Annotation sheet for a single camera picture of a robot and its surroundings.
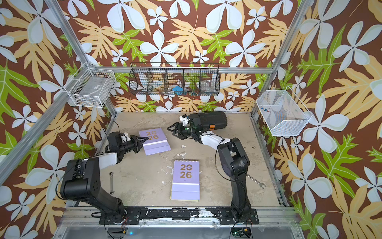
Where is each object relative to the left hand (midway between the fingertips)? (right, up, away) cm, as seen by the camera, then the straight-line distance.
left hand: (149, 136), depth 89 cm
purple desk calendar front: (+23, -25, -9) cm, 35 cm away
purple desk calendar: (+5, -4, -1) cm, 6 cm away
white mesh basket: (+79, +14, -5) cm, 80 cm away
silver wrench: (+67, -28, -5) cm, 73 cm away
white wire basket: (-32, +28, -3) cm, 43 cm away
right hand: (+12, +3, 0) cm, 13 cm away
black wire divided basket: (+15, +38, +8) cm, 42 cm away
